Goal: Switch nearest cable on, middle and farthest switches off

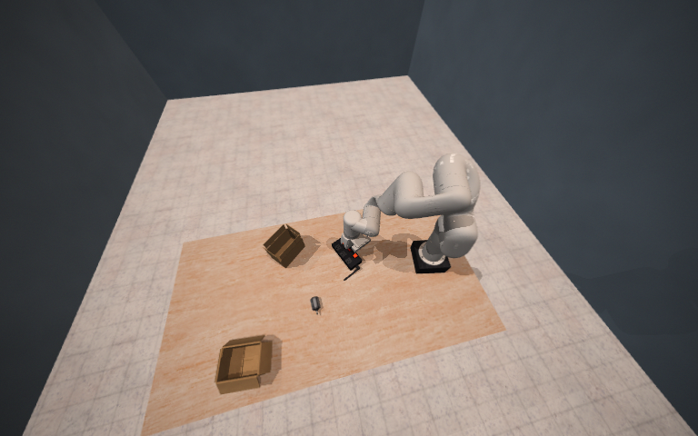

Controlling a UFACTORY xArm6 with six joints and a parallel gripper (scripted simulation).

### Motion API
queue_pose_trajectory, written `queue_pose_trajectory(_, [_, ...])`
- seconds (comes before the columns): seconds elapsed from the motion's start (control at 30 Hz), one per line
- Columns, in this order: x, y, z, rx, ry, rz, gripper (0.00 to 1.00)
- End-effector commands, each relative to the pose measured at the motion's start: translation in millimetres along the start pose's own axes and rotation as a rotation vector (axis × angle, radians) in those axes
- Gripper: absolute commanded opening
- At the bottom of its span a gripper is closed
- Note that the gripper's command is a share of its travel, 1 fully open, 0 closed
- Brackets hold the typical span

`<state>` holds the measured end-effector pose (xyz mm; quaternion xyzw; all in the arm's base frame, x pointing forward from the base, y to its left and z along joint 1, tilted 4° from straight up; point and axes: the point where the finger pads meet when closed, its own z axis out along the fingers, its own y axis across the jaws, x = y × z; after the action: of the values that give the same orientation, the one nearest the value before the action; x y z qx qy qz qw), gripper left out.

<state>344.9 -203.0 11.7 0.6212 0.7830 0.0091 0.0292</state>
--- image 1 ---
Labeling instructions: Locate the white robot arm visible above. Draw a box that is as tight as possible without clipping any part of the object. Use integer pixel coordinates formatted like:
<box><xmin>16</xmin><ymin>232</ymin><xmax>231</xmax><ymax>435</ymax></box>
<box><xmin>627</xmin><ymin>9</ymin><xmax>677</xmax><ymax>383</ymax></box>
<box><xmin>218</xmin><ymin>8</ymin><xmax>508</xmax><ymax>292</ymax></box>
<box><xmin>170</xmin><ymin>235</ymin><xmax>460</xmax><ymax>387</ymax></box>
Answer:
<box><xmin>344</xmin><ymin>154</ymin><xmax>480</xmax><ymax>265</ymax></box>

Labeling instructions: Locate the black power strip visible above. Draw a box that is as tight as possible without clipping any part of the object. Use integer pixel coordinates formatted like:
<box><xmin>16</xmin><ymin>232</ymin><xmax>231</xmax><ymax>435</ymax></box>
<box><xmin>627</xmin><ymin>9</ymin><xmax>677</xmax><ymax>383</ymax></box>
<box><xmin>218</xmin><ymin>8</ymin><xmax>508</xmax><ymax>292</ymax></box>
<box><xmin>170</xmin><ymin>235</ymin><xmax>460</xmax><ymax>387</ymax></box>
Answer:
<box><xmin>332</xmin><ymin>238</ymin><xmax>362</xmax><ymax>281</ymax></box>

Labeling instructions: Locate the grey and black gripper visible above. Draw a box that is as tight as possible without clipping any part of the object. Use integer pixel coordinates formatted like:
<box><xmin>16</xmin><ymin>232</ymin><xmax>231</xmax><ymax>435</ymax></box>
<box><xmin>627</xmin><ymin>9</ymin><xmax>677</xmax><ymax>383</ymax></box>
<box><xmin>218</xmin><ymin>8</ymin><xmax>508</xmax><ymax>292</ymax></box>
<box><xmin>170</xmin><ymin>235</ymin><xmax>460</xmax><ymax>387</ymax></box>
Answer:
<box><xmin>341</xmin><ymin>233</ymin><xmax>354</xmax><ymax>250</ymax></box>

